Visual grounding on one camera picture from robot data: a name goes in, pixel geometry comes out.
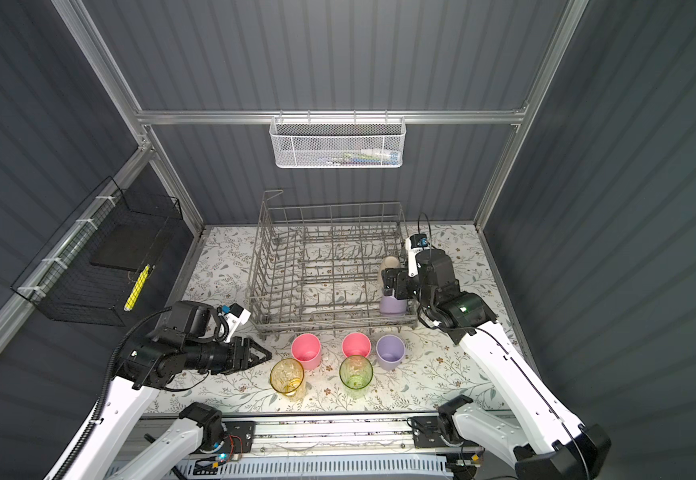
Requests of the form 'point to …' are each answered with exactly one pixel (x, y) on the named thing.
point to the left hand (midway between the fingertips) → (265, 359)
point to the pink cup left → (306, 347)
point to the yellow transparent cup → (287, 377)
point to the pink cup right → (356, 344)
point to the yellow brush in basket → (137, 287)
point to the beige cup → (390, 262)
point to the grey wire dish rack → (316, 266)
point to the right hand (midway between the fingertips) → (402, 273)
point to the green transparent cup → (355, 374)
